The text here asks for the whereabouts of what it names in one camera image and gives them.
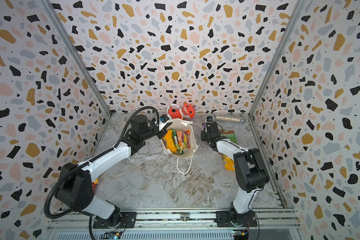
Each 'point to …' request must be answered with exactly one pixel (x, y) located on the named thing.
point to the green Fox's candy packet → (176, 141)
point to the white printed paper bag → (185, 124)
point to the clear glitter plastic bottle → (241, 120)
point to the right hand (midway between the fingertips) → (204, 128)
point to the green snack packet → (230, 134)
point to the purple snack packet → (203, 125)
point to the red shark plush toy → (187, 110)
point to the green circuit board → (111, 235)
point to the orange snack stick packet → (188, 133)
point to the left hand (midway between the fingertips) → (170, 119)
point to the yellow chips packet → (228, 162)
